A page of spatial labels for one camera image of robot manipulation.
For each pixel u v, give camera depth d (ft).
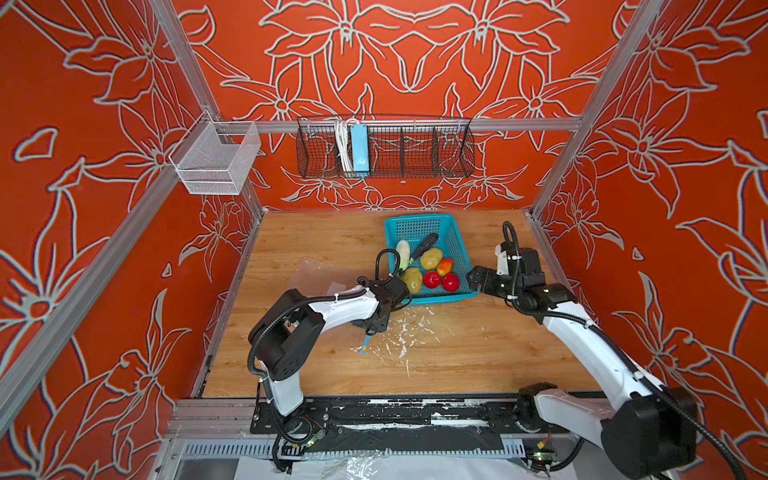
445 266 3.20
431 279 3.08
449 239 3.46
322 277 3.29
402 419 2.43
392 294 2.36
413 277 3.11
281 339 1.53
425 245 3.43
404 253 3.32
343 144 2.94
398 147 3.19
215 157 3.06
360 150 2.91
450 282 3.06
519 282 2.00
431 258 3.29
